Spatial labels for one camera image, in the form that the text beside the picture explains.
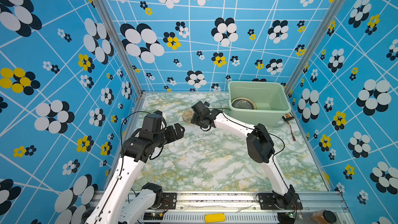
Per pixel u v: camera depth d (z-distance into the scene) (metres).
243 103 1.08
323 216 0.63
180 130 0.63
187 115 1.05
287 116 1.04
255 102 1.12
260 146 0.56
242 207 0.72
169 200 0.73
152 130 0.51
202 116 0.73
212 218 0.69
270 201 0.74
